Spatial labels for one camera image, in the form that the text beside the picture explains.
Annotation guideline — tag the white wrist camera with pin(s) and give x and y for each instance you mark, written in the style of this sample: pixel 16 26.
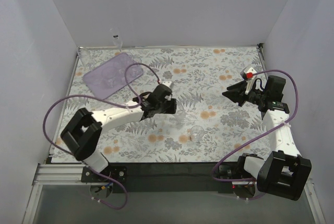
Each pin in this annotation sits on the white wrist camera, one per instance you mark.
pixel 249 75
pixel 168 84

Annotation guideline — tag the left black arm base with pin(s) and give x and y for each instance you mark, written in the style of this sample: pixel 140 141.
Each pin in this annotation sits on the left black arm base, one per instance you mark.
pixel 102 184

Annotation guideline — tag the clear stemmed glass back left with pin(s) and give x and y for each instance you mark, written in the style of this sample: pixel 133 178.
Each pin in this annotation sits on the clear stemmed glass back left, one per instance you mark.
pixel 85 58

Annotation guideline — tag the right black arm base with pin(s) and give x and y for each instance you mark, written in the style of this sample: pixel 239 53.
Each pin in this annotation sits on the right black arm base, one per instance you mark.
pixel 235 182

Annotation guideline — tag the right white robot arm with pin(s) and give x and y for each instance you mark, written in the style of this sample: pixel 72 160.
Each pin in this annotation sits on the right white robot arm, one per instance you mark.
pixel 284 172

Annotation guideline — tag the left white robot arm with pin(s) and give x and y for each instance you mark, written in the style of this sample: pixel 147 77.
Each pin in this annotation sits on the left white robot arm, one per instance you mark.
pixel 82 133

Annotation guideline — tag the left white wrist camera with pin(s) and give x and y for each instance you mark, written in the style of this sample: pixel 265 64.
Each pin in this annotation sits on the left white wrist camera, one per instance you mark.
pixel 168 84

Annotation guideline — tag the clear champagne flute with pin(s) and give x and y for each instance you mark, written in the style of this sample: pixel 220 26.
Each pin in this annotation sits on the clear champagne flute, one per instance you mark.
pixel 116 38

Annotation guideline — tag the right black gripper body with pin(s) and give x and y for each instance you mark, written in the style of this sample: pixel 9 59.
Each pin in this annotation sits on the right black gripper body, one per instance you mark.
pixel 245 94

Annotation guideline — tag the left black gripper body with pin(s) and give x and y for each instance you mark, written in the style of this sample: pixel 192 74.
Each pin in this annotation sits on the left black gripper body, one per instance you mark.
pixel 168 106

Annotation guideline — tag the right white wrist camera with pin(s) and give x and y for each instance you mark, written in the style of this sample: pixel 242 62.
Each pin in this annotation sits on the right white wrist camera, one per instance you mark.
pixel 249 75

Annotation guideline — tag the purple plastic tray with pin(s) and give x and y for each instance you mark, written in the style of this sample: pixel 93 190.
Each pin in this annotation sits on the purple plastic tray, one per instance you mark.
pixel 93 78

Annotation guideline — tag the large clear tumbler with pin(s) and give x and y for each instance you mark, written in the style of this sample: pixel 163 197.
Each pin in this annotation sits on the large clear tumbler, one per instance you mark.
pixel 108 76
pixel 135 70

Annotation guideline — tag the floral patterned tablecloth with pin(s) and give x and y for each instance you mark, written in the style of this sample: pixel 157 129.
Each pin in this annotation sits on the floral patterned tablecloth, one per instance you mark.
pixel 199 75

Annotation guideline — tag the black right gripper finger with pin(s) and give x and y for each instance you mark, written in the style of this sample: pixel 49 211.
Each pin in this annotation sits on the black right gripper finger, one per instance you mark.
pixel 239 87
pixel 236 97

